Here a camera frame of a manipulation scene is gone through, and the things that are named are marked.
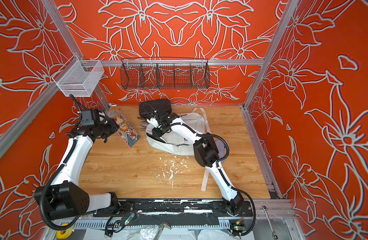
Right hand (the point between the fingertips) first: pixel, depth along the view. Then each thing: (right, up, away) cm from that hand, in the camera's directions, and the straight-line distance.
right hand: (153, 132), depth 93 cm
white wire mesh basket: (-47, +34, -1) cm, 58 cm away
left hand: (-17, +6, -13) cm, 22 cm away
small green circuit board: (+46, -43, -25) cm, 68 cm away
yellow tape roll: (-34, -44, -26) cm, 62 cm away
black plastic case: (-8, +16, +19) cm, 26 cm away
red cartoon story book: (-15, +2, -7) cm, 16 cm away
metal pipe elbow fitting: (-8, +5, +11) cm, 15 cm away
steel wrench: (+61, -45, -27) cm, 80 cm away
